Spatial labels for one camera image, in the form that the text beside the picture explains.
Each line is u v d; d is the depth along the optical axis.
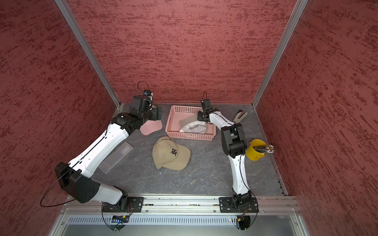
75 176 0.39
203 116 0.80
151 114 0.70
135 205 0.74
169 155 0.85
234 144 0.60
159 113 0.71
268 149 0.76
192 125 1.06
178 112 1.14
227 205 0.74
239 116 1.10
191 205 0.76
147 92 0.66
